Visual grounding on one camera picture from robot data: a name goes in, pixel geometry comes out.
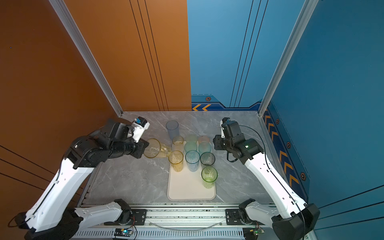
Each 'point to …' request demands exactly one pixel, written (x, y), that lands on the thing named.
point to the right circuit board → (252, 233)
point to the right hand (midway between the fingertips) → (215, 140)
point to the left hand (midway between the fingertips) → (148, 141)
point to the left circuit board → (123, 232)
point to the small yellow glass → (177, 140)
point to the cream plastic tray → (186, 185)
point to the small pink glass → (203, 138)
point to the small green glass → (191, 138)
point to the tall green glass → (209, 176)
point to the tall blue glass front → (192, 158)
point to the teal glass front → (190, 145)
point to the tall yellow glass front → (176, 159)
